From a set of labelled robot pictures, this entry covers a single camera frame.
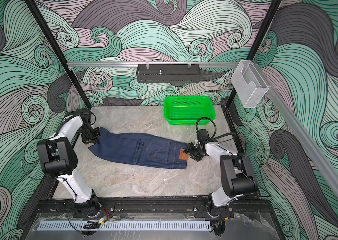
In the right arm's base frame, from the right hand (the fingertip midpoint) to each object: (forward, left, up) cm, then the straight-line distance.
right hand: (187, 152), depth 92 cm
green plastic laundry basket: (+39, -5, -3) cm, 40 cm away
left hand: (+4, +54, +8) cm, 55 cm away
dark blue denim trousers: (+2, +29, -1) cm, 29 cm away
